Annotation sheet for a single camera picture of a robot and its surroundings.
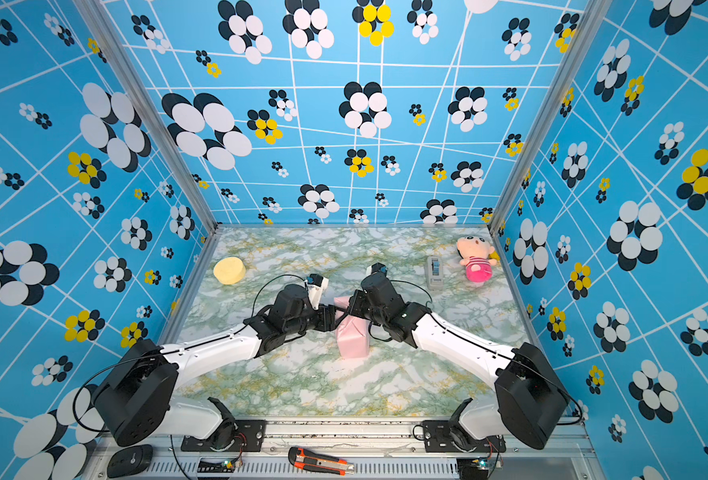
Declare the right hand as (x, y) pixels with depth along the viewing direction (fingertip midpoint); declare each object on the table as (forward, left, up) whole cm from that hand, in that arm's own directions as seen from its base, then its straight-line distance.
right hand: (348, 300), depth 82 cm
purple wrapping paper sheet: (-9, -1, -2) cm, 9 cm away
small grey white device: (+18, -29, -12) cm, 36 cm away
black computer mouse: (-36, +50, -11) cm, 63 cm away
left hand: (-2, +1, -4) cm, 4 cm away
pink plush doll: (+26, -43, -7) cm, 50 cm away
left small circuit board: (-37, +33, -17) cm, 52 cm away
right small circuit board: (-35, -33, -16) cm, 51 cm away
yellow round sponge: (+20, +44, -13) cm, 50 cm away
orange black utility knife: (-36, +7, -14) cm, 39 cm away
